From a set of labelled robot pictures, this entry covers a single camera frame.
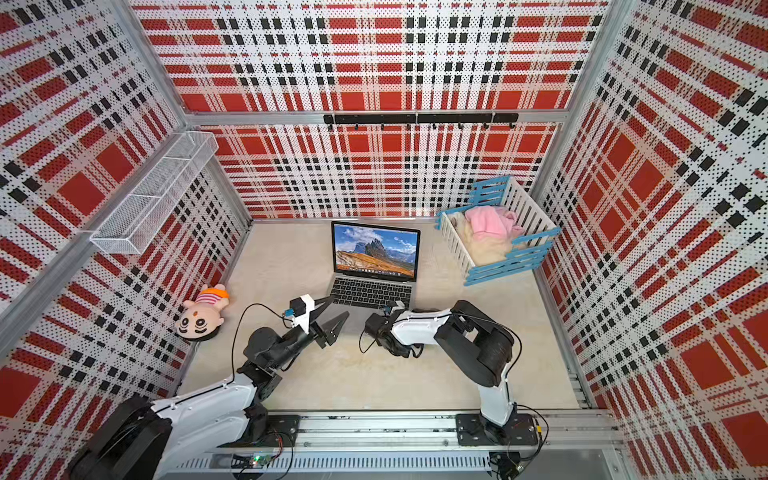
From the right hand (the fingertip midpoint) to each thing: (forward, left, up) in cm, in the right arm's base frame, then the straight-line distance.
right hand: (437, 314), depth 89 cm
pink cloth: (+30, -19, +9) cm, 37 cm away
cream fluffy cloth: (+25, -18, 0) cm, 31 cm away
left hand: (-3, +26, +13) cm, 29 cm away
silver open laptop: (+18, +21, 0) cm, 28 cm away
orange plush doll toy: (-3, +69, +4) cm, 70 cm away
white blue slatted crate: (+23, -34, +2) cm, 41 cm away
